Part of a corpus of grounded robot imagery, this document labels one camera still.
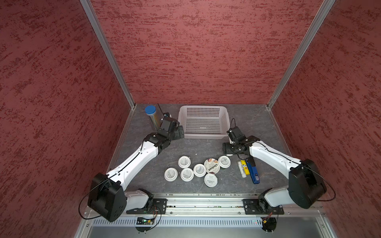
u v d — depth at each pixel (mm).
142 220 721
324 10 724
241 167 857
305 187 431
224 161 831
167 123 609
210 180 776
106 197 393
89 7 709
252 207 740
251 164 833
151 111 893
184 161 831
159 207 742
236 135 683
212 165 834
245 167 855
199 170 801
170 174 790
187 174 789
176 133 742
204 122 1097
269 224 689
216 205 757
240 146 626
